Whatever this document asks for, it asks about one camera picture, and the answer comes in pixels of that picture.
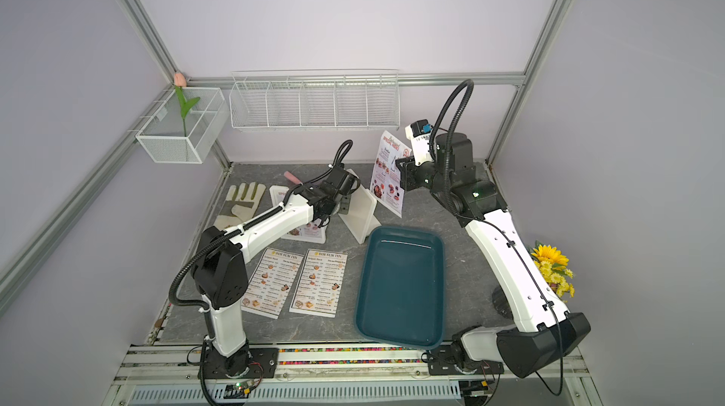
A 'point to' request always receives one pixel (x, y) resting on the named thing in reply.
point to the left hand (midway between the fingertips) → (338, 199)
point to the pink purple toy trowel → (292, 177)
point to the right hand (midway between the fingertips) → (398, 160)
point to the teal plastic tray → (400, 287)
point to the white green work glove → (240, 206)
